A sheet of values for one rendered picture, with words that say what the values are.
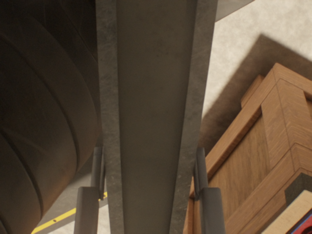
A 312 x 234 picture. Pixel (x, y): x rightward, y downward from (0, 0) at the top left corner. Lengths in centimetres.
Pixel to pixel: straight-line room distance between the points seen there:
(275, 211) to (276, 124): 22
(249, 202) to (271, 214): 11
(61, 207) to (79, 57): 104
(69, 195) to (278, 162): 47
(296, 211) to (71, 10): 82
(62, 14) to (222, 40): 109
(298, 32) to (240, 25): 15
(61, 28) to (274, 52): 113
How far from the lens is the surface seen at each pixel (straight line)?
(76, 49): 16
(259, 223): 101
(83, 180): 111
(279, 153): 104
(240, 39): 124
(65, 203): 118
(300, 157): 97
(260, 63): 128
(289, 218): 96
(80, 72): 16
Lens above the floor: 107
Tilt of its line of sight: 51 degrees down
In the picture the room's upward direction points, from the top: 175 degrees counter-clockwise
